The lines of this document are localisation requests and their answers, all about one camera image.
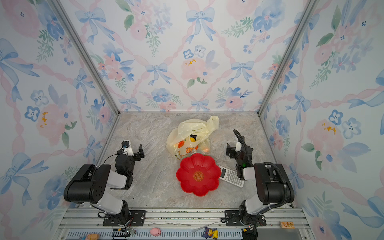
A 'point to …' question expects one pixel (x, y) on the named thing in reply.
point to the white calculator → (231, 176)
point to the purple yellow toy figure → (213, 233)
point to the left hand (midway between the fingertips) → (133, 144)
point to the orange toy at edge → (92, 236)
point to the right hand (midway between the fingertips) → (235, 143)
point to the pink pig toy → (155, 232)
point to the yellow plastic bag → (178, 143)
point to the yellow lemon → (192, 139)
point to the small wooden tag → (287, 225)
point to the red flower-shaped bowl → (198, 174)
